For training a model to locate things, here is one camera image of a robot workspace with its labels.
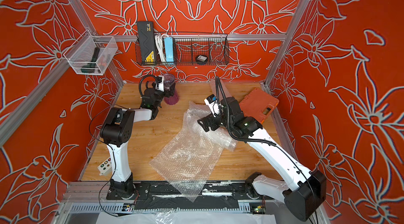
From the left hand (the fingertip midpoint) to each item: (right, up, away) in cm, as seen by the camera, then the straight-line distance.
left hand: (168, 79), depth 96 cm
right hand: (+21, -20, -23) cm, 37 cm away
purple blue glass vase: (0, +1, +2) cm, 2 cm away
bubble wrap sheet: (+14, -43, -12) cm, 47 cm away
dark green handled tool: (-38, +5, -15) cm, 41 cm away
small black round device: (+21, +13, 0) cm, 24 cm away
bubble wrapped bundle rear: (+30, -6, +13) cm, 33 cm away
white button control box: (-28, -47, -18) cm, 58 cm away
